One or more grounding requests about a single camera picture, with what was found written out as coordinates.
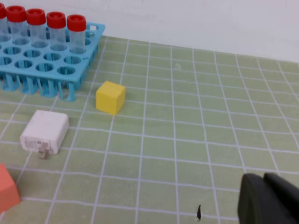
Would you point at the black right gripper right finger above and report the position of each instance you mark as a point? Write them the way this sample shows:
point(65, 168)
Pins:
point(287, 193)

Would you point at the blue tube rack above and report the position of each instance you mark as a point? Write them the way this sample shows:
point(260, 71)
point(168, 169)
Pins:
point(49, 72)

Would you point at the red capped tube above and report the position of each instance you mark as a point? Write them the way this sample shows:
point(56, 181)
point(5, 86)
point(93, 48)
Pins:
point(56, 22)
point(36, 20)
point(16, 17)
point(76, 25)
point(4, 34)

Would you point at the orange foam cube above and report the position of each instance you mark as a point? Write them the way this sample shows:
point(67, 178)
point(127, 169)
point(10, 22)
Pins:
point(9, 196)

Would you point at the green checkered cloth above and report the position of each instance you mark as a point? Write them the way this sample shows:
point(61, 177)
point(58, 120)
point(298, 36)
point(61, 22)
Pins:
point(192, 124)

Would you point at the yellow foam cube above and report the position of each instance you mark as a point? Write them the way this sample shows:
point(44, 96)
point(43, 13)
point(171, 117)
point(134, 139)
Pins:
point(110, 97)

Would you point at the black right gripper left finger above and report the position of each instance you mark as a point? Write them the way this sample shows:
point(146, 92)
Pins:
point(258, 203)

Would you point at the white power adapter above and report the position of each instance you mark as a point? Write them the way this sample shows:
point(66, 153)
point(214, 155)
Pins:
point(45, 132)

